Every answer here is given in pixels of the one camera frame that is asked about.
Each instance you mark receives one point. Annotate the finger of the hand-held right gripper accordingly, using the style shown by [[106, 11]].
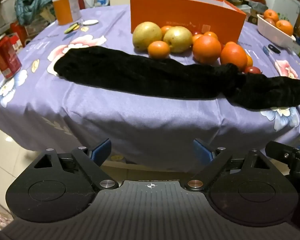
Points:
[[277, 150]]

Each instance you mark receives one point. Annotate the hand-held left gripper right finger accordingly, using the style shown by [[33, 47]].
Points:
[[202, 152]]

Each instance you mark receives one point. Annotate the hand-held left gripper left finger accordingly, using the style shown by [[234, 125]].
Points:
[[101, 152]]

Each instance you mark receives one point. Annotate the small red apple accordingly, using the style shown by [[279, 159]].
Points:
[[252, 70]]

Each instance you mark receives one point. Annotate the small orange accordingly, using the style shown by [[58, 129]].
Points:
[[196, 39], [158, 50], [211, 34], [250, 61], [165, 30]]

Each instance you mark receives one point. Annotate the large orange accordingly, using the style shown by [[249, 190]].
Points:
[[233, 56], [206, 49]]

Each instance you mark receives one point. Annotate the yellow pear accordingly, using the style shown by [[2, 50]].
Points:
[[147, 36], [178, 40]]

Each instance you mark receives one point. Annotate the orange cardboard box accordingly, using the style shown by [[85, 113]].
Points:
[[185, 12]]

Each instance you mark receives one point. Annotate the purple floral tablecloth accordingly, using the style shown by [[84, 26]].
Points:
[[140, 120]]

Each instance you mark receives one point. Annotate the black knitted scarf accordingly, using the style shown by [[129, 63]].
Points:
[[140, 72]]

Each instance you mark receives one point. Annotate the black key fob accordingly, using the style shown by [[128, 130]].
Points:
[[274, 49]]

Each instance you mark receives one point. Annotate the white bowl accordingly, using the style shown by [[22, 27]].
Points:
[[272, 35]]

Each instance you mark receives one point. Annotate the green yellow clip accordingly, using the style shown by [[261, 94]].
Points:
[[72, 28]]

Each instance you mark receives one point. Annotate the white round lid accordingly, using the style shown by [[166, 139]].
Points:
[[90, 22]]

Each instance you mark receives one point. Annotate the red soda can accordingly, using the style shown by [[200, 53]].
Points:
[[8, 60]]

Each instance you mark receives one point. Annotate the red carton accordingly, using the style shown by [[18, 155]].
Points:
[[17, 36]]

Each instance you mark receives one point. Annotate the orange white canister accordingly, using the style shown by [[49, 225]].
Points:
[[65, 10]]

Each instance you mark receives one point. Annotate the white chest freezer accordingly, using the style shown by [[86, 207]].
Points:
[[287, 2]]

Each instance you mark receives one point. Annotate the blue puffer jacket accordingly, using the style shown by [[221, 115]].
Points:
[[32, 2]]

